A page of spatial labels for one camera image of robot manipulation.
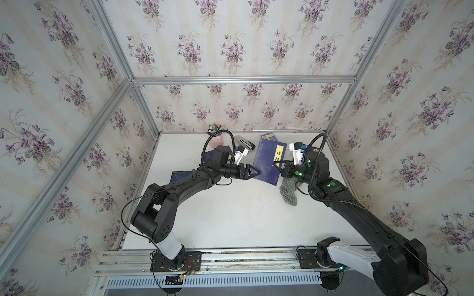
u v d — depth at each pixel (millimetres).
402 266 383
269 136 1181
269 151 782
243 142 1135
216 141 1047
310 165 606
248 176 732
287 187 932
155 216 447
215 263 745
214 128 1073
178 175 970
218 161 677
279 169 731
